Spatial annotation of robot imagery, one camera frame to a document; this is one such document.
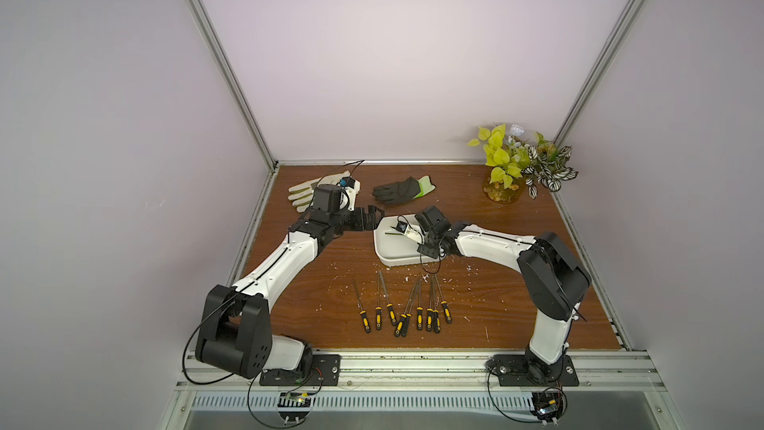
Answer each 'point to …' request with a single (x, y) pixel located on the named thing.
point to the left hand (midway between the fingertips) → (375, 211)
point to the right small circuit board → (547, 405)
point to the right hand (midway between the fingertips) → (426, 229)
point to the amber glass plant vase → (498, 193)
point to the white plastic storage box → (398, 250)
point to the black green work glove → (403, 190)
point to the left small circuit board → (293, 406)
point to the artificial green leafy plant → (538, 161)
